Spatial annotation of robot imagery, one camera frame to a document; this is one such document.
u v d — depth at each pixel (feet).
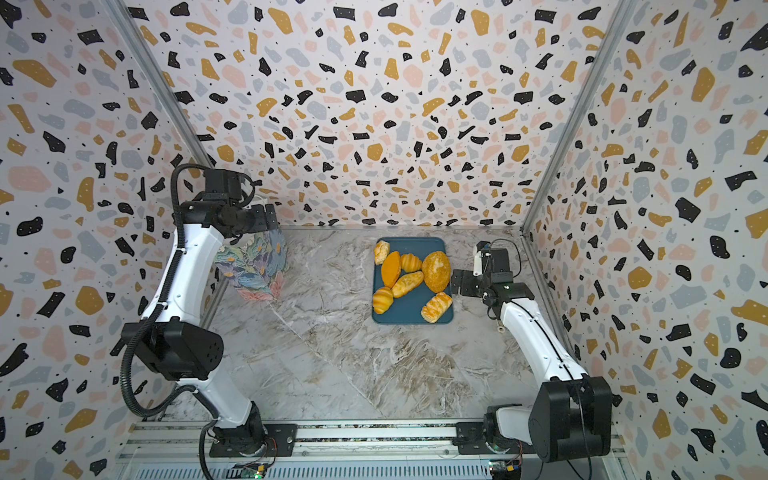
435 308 3.11
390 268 3.40
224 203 1.86
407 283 3.29
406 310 3.14
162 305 1.49
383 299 3.13
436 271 3.37
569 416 1.32
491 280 2.10
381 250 3.46
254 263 2.81
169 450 2.37
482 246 2.50
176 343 1.49
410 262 3.48
